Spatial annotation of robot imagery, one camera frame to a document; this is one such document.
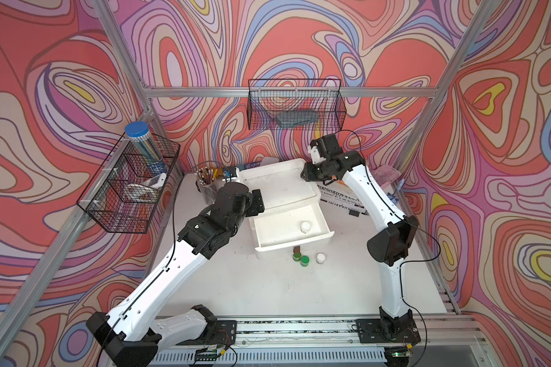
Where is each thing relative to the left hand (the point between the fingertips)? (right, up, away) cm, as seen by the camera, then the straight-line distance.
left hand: (252, 193), depth 69 cm
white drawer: (+12, -13, +11) cm, 20 cm away
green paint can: (+15, -25, +19) cm, 35 cm away
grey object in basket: (+12, +34, +32) cm, 48 cm away
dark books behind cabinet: (-5, +15, +48) cm, 51 cm away
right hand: (+19, +5, +18) cm, 26 cm away
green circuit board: (-15, -52, +3) cm, 55 cm away
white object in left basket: (-33, +1, +2) cm, 34 cm away
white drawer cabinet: (+11, +3, +15) cm, 19 cm away
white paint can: (+18, -12, +9) cm, 23 cm away
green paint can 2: (+18, -26, +17) cm, 36 cm away
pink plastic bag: (+65, +9, +49) cm, 82 cm away
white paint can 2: (+25, -25, +18) cm, 40 cm away
